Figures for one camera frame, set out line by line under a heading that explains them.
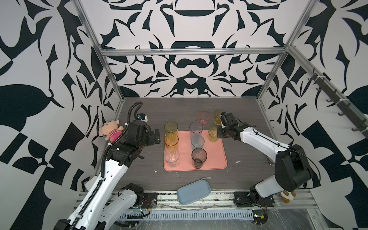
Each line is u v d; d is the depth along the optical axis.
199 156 0.82
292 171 0.44
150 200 0.74
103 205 0.42
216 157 0.88
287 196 0.73
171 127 0.87
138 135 0.53
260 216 0.71
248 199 0.73
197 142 0.90
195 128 0.85
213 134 0.92
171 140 0.89
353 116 0.55
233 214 0.71
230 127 0.68
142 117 0.63
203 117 1.02
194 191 0.75
